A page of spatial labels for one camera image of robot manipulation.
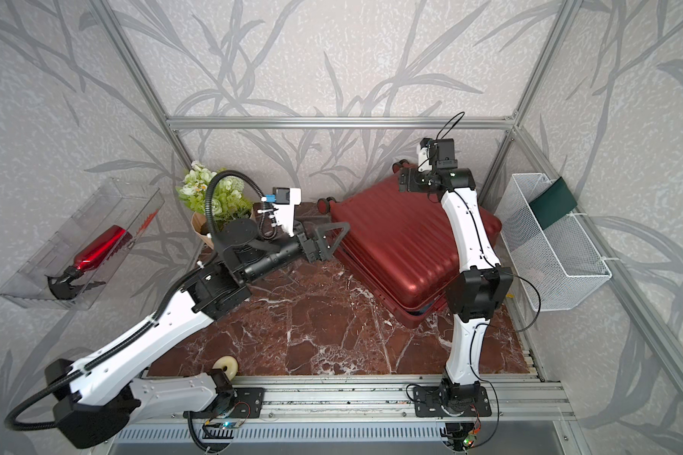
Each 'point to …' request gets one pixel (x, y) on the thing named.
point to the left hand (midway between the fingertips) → (341, 227)
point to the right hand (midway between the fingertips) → (410, 176)
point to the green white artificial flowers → (228, 197)
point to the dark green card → (553, 203)
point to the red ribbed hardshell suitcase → (399, 245)
